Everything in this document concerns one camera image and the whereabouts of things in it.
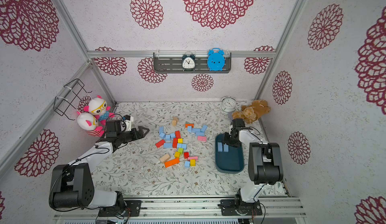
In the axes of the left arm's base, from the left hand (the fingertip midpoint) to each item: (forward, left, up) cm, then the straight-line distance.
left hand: (144, 132), depth 90 cm
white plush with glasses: (+15, +31, +6) cm, 34 cm away
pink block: (+2, -35, -11) cm, 37 cm away
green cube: (-7, -22, -9) cm, 25 cm away
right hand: (0, -50, -8) cm, 50 cm away
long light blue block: (+9, -6, -12) cm, 16 cm away
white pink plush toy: (+1, +30, +9) cm, 31 cm away
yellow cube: (0, -21, -10) cm, 23 cm away
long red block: (+5, -19, -12) cm, 23 cm away
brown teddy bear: (+12, -66, +2) cm, 67 cm away
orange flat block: (+12, -28, -11) cm, 33 cm away
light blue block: (-5, -46, -10) cm, 47 cm away
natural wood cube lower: (+14, -15, -10) cm, 23 cm away
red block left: (-2, -7, -12) cm, 14 cm away
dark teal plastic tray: (-15, -51, -8) cm, 54 cm away
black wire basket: (+8, +35, +21) cm, 42 cm away
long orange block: (-14, -16, -11) cm, 24 cm away
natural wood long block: (-13, -12, -10) cm, 20 cm away
